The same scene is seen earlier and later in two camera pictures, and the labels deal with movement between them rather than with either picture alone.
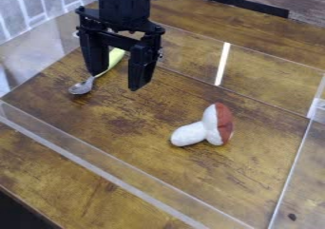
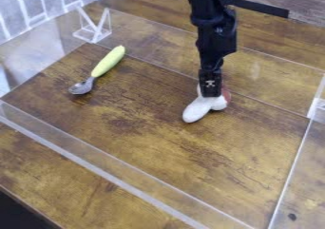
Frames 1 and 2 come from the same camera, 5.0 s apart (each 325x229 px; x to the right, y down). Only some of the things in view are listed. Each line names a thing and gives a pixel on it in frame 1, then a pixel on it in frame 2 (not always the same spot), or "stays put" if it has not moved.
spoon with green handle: (83, 86) stays put
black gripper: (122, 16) -> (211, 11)
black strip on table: (275, 10) stays put
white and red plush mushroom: (214, 128) -> (204, 104)
